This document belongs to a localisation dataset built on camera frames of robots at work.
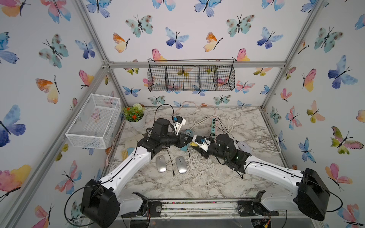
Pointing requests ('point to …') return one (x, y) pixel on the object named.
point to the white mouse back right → (242, 146)
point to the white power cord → (196, 110)
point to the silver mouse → (161, 164)
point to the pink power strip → (213, 126)
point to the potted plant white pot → (136, 125)
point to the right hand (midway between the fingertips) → (196, 139)
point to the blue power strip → (188, 132)
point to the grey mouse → (181, 165)
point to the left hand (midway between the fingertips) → (192, 138)
